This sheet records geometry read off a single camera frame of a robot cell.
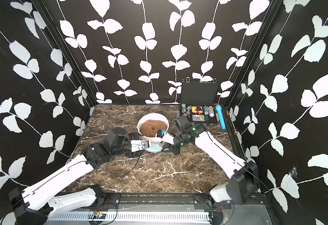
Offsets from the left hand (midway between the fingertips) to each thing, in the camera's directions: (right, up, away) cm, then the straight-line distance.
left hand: (142, 137), depth 73 cm
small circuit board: (-22, -39, -3) cm, 45 cm away
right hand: (+11, -5, +1) cm, 12 cm away
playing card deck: (+38, +10, +37) cm, 54 cm away
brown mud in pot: (+1, +3, +18) cm, 18 cm away
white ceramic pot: (+3, +11, +18) cm, 22 cm away
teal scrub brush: (+6, -5, -1) cm, 8 cm away
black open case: (+40, +24, +42) cm, 62 cm away
